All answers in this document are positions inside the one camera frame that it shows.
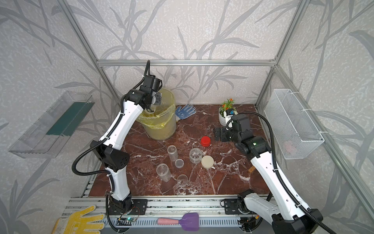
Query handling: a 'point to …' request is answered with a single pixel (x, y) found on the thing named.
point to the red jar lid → (205, 141)
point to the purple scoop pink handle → (189, 222)
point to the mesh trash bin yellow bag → (160, 124)
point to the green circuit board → (129, 219)
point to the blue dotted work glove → (187, 110)
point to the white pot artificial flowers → (227, 107)
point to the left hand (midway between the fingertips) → (152, 96)
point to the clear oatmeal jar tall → (163, 171)
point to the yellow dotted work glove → (76, 224)
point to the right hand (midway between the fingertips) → (221, 127)
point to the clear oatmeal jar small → (173, 153)
